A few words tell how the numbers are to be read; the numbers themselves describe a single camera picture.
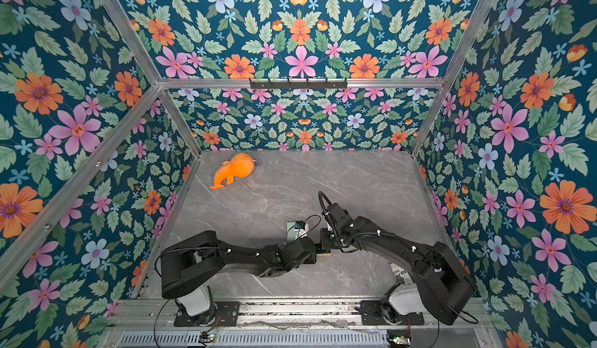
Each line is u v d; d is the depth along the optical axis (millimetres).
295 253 674
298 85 930
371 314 723
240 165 1075
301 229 789
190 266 466
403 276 784
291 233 789
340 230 647
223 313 738
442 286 417
